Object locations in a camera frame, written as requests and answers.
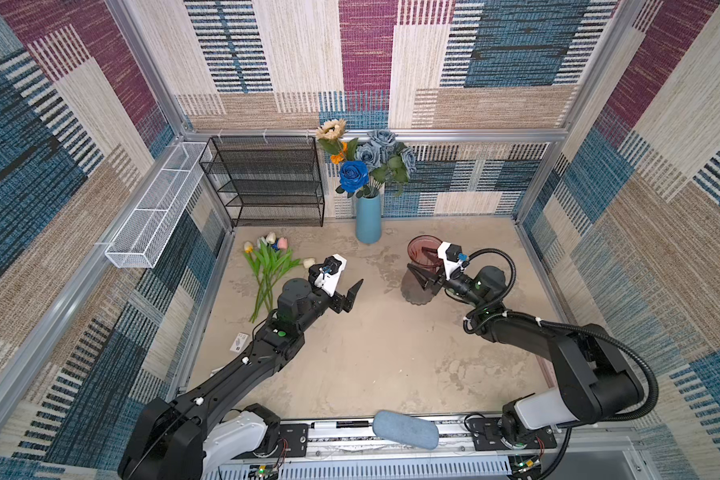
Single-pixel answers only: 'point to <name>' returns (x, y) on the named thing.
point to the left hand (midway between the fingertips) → (347, 267)
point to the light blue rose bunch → (386, 159)
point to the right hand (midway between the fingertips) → (418, 256)
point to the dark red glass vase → (422, 252)
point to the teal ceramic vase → (368, 219)
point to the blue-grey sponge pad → (405, 430)
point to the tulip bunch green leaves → (268, 266)
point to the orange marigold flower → (336, 159)
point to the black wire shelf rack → (267, 181)
